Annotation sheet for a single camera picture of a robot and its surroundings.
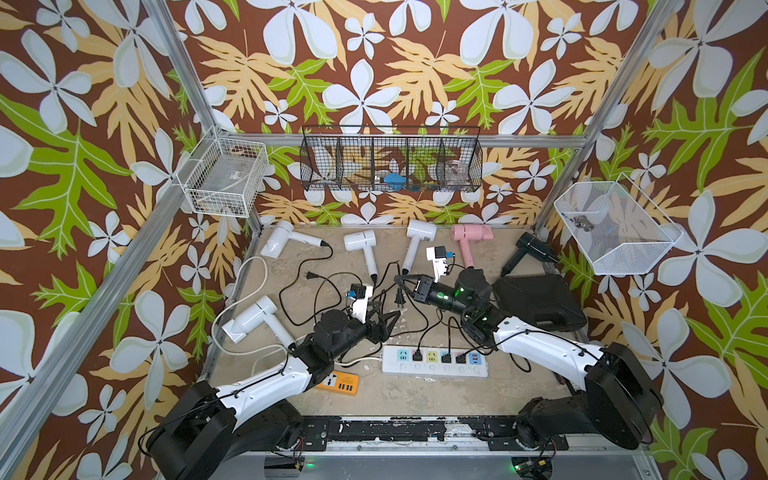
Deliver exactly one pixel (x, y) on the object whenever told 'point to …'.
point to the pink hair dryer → (465, 233)
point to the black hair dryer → (533, 245)
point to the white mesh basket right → (617, 227)
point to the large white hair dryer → (259, 313)
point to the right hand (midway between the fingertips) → (393, 281)
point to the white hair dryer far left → (279, 236)
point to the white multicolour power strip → (434, 361)
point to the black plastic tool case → (544, 303)
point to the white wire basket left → (225, 177)
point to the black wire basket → (392, 158)
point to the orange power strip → (339, 382)
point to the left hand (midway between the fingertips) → (392, 305)
